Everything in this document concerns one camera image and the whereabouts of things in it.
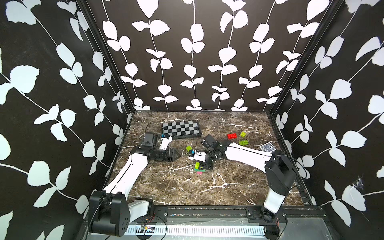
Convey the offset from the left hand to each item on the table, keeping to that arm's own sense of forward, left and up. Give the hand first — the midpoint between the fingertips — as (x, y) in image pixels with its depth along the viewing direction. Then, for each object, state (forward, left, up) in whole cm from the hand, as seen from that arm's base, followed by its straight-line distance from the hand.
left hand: (176, 153), depth 81 cm
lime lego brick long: (+14, -45, -14) cm, 49 cm away
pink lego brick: (-7, -13, -12) cm, 19 cm away
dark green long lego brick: (-7, -12, -7) cm, 16 cm away
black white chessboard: (+26, -1, -12) cm, 29 cm away
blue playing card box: (+8, -59, -12) cm, 61 cm away
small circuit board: (-33, +15, -13) cm, 38 cm away
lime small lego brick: (+10, -6, -12) cm, 17 cm away
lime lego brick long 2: (-5, -11, -5) cm, 13 cm away
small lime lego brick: (+21, -46, -13) cm, 53 cm away
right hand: (-3, -12, -6) cm, 14 cm away
